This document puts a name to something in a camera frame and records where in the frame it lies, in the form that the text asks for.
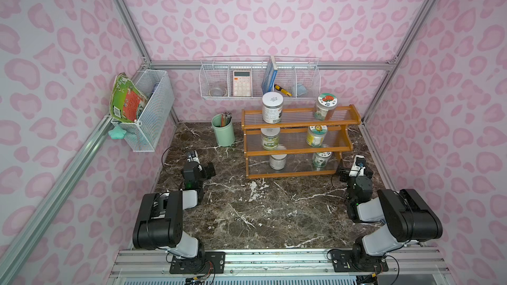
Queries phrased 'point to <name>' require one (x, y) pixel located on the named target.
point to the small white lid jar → (277, 161)
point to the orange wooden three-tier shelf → (300, 144)
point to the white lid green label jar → (270, 138)
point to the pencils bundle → (226, 117)
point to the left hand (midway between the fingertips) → (198, 161)
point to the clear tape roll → (217, 91)
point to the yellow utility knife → (283, 90)
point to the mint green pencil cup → (224, 136)
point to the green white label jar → (321, 159)
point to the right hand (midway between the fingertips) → (353, 159)
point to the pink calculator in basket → (241, 83)
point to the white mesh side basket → (144, 134)
